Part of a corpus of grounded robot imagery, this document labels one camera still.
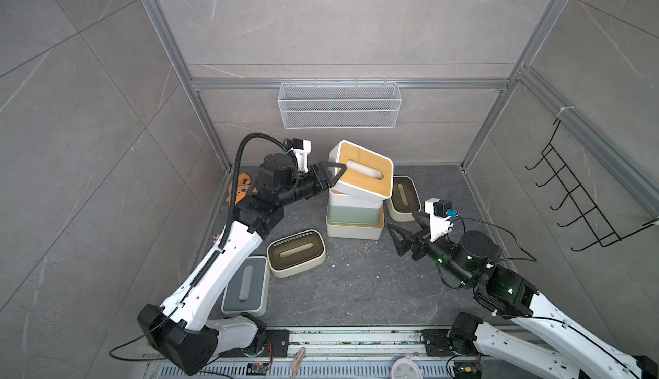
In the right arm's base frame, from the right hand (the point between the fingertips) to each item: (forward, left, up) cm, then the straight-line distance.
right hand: (404, 220), depth 63 cm
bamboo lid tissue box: (+15, +8, +1) cm, 17 cm away
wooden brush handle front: (-26, +29, -31) cm, 50 cm away
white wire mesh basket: (+56, +15, -3) cm, 58 cm away
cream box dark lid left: (+4, +33, -27) cm, 43 cm away
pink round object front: (-28, -1, -31) cm, 42 cm away
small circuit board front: (-28, +40, -33) cm, 59 cm away
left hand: (+10, +15, +9) cm, 20 cm away
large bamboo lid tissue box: (+13, +10, -28) cm, 32 cm away
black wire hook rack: (+4, -47, -1) cm, 48 cm away
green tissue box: (+15, +10, -20) cm, 27 cm away
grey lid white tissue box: (-9, +45, -27) cm, 53 cm away
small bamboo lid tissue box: (+14, +15, -10) cm, 23 cm away
